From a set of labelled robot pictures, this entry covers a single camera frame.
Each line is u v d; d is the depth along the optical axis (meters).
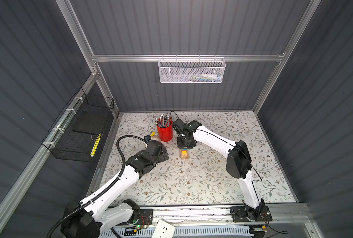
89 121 0.76
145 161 0.57
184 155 0.92
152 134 1.05
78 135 0.72
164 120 0.98
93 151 0.66
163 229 0.67
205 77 0.93
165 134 0.98
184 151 0.93
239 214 0.73
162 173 0.89
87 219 0.38
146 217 0.72
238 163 0.53
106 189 0.44
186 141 0.75
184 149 0.92
